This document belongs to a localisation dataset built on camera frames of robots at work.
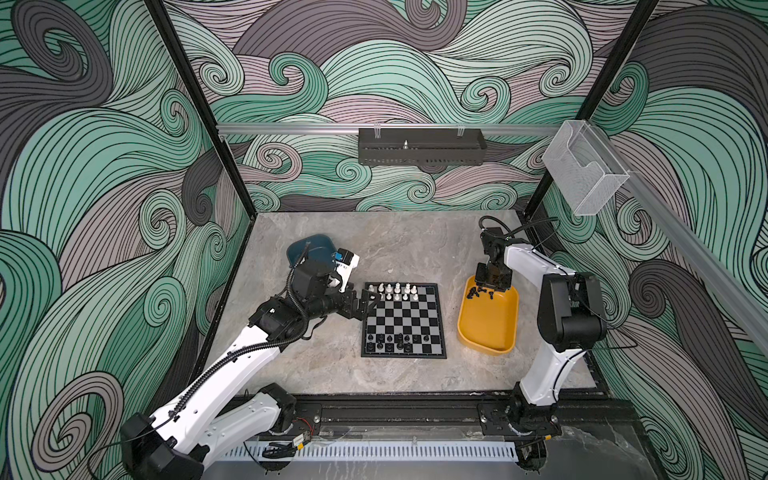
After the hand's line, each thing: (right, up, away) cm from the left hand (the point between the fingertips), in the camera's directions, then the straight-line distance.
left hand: (367, 289), depth 72 cm
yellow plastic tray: (+36, -14, +17) cm, 43 cm away
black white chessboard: (+11, -13, +18) cm, 25 cm away
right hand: (+39, -3, +23) cm, 45 cm away
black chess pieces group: (+6, -17, +12) cm, 22 cm away
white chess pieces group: (+9, -5, +23) cm, 25 cm away
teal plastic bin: (-18, +9, +35) cm, 40 cm away
